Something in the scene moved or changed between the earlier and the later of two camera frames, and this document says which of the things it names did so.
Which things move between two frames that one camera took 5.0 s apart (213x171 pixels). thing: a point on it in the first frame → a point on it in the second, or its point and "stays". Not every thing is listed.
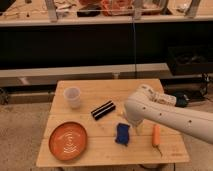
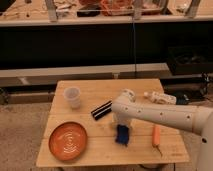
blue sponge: x=122 y=135 stays
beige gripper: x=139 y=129 → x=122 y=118
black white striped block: x=103 y=109 stays
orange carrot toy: x=156 y=137 stays
